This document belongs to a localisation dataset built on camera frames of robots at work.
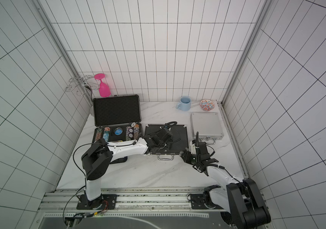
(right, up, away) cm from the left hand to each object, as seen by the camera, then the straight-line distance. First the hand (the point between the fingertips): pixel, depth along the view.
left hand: (164, 144), depth 91 cm
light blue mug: (+16, +27, +21) cm, 38 cm away
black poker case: (-35, +16, +10) cm, 40 cm away
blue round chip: (-33, +8, +7) cm, 34 cm away
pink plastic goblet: (-46, +38, +14) cm, 61 cm away
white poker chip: (-22, +13, +8) cm, 27 cm away
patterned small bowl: (+36, +28, +26) cm, 52 cm away
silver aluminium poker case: (+31, +12, +11) cm, 35 cm away
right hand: (+12, -5, -2) cm, 13 cm away
